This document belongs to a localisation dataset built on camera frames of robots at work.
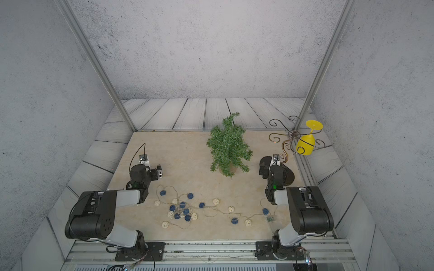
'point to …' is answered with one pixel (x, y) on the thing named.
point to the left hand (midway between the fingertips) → (153, 165)
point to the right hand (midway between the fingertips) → (275, 163)
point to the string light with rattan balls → (183, 207)
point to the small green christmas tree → (229, 148)
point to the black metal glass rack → (293, 138)
